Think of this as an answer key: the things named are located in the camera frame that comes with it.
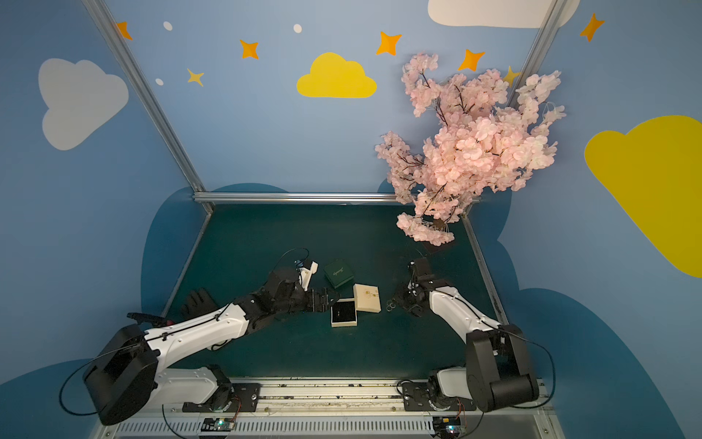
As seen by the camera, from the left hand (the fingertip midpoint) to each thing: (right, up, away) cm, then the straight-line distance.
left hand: (336, 296), depth 80 cm
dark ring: (+18, -6, +13) cm, 23 cm away
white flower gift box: (+10, -3, +12) cm, 16 cm away
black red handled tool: (-50, -5, -7) cm, 51 cm away
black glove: (-48, -5, +11) cm, 49 cm away
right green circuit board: (+30, -32, -9) cm, 45 cm away
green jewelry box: (-1, +4, +19) cm, 19 cm away
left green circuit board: (-30, -31, -9) cm, 45 cm away
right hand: (+21, -3, +10) cm, 23 cm away
